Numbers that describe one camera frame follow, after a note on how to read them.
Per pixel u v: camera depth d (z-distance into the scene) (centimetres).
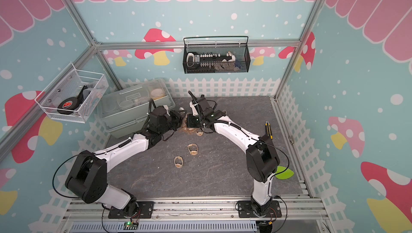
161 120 65
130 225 73
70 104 69
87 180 44
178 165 87
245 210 74
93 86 71
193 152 92
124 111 87
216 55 91
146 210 74
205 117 66
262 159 47
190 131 81
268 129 102
